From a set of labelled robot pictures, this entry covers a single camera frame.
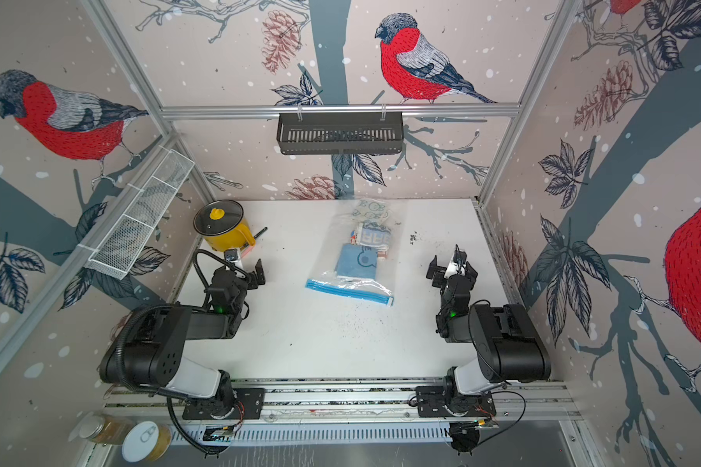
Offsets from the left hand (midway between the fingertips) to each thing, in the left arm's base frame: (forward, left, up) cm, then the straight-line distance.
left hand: (248, 256), depth 92 cm
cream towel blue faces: (+29, -41, -10) cm, 51 cm away
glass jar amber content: (-46, +20, -2) cm, 50 cm away
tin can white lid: (-48, +13, -4) cm, 50 cm away
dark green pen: (+18, +2, -10) cm, 20 cm away
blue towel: (+3, -35, -8) cm, 36 cm away
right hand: (-1, -66, +1) cm, 66 cm away
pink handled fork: (+8, +5, -8) cm, 13 cm away
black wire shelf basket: (+43, -29, +16) cm, 54 cm away
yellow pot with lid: (+17, +16, -5) cm, 24 cm away
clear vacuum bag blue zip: (+18, -30, -10) cm, 36 cm away
